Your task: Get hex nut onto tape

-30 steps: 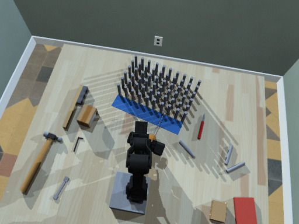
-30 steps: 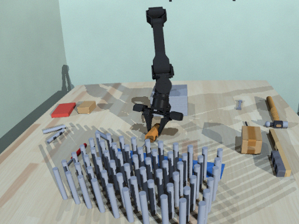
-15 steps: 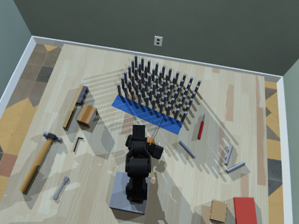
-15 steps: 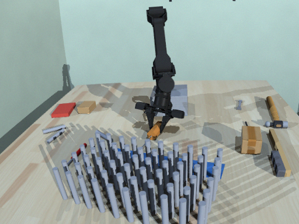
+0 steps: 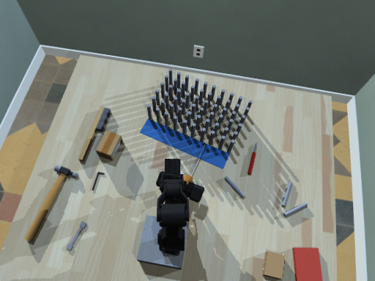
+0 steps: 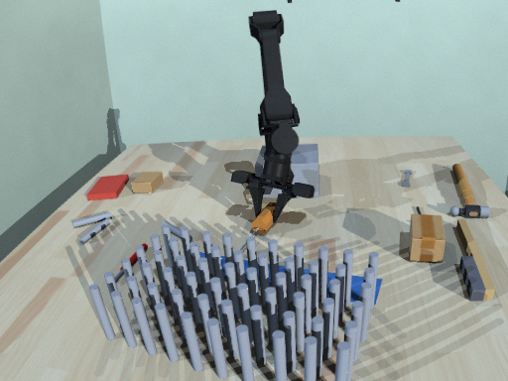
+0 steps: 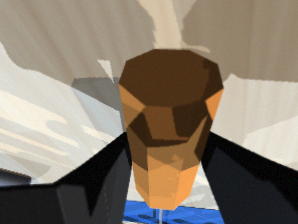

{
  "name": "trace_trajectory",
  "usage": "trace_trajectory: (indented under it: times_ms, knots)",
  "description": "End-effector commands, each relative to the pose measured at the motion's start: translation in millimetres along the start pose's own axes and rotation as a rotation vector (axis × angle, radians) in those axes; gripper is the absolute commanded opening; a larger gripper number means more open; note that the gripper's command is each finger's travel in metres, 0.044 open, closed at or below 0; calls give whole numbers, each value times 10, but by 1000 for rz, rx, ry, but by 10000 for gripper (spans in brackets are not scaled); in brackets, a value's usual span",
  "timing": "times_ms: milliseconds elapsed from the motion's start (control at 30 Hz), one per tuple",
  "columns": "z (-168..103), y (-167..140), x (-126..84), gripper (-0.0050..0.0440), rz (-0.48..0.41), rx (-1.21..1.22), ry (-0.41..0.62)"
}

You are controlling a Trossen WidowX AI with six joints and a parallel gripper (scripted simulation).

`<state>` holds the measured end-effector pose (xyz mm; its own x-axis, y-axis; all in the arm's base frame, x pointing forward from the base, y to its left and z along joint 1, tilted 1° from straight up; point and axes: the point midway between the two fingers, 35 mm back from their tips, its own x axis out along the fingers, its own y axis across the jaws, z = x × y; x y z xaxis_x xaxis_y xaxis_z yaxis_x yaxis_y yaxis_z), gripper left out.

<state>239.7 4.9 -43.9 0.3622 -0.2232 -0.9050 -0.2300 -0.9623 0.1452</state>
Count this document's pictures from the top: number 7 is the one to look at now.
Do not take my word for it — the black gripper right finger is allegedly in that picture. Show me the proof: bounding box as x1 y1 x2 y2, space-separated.
201 131 298 224

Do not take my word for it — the orange-brown tool handle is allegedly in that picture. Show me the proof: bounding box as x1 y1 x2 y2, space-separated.
118 49 224 224

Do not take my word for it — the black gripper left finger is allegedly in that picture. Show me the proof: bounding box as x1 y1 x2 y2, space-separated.
0 132 132 224

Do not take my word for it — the grey cylinder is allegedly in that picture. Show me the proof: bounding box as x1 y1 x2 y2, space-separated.
0 171 32 186

